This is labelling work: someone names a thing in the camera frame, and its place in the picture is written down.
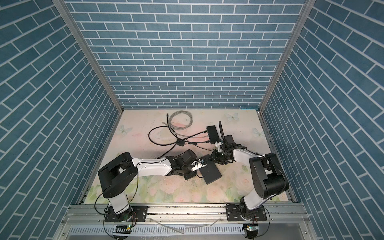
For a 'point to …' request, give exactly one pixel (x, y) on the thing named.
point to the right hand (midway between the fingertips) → (209, 158)
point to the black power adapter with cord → (181, 142)
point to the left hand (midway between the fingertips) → (196, 171)
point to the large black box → (210, 172)
